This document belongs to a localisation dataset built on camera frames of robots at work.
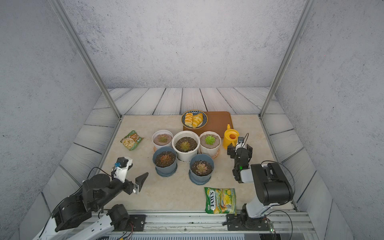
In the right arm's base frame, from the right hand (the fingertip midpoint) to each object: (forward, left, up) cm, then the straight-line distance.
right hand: (241, 143), depth 92 cm
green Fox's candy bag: (-31, +15, -8) cm, 35 cm away
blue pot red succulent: (-12, +45, +2) cm, 46 cm away
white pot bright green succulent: (-1, +19, +2) cm, 19 cm away
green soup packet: (+7, +73, -7) cm, 74 cm away
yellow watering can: (+4, +6, +2) cm, 7 cm away
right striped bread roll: (+23, +27, -4) cm, 36 cm away
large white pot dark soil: (-1, +34, +2) cm, 34 cm away
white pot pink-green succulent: (+2, +49, +3) cm, 49 cm away
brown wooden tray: (+26, +12, -8) cm, 30 cm away
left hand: (-25, +50, +16) cm, 58 cm away
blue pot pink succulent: (-16, +24, 0) cm, 29 cm away
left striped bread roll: (+24, +33, -3) cm, 41 cm away
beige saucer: (-3, +14, -9) cm, 17 cm away
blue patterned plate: (+35, +30, -7) cm, 47 cm away
